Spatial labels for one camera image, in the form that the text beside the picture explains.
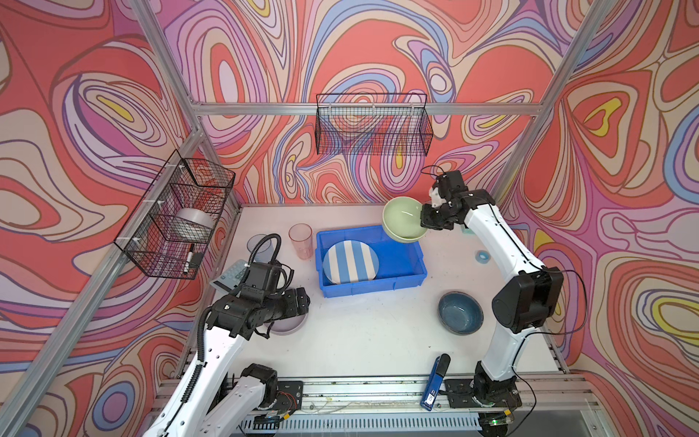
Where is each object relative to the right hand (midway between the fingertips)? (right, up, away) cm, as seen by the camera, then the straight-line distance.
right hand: (423, 226), depth 87 cm
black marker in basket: (-68, -9, -15) cm, 70 cm away
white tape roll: (-65, 0, -16) cm, 67 cm away
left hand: (-37, -21, -13) cm, 45 cm away
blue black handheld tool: (-1, -43, -15) cm, 46 cm away
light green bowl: (-7, +2, +1) cm, 7 cm away
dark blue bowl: (+12, -29, +1) cm, 31 cm away
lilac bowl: (-44, -32, -1) cm, 54 cm away
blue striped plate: (-24, -13, +9) cm, 29 cm away
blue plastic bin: (-5, -14, +13) cm, 20 cm away
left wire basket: (-75, +13, -6) cm, 76 cm away
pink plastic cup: (-41, -4, +6) cm, 42 cm away
